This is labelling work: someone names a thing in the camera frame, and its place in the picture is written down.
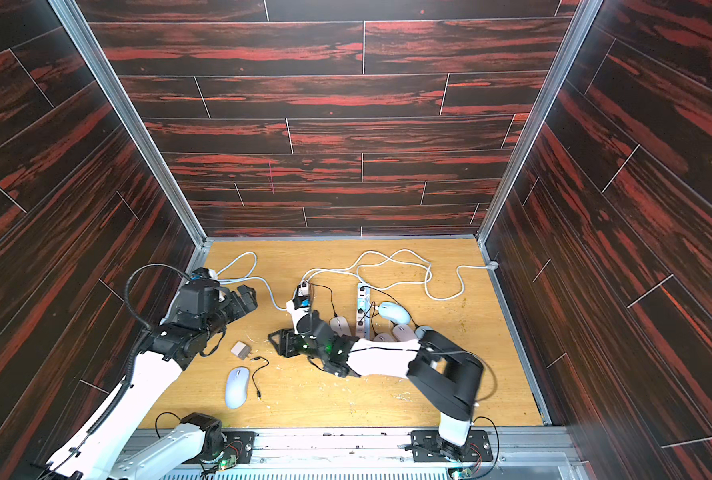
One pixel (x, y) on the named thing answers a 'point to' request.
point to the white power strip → (363, 311)
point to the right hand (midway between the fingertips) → (279, 331)
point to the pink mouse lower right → (384, 337)
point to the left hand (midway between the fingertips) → (247, 296)
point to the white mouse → (236, 387)
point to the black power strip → (300, 301)
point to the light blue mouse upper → (394, 312)
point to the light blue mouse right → (421, 330)
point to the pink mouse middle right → (404, 332)
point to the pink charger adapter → (241, 350)
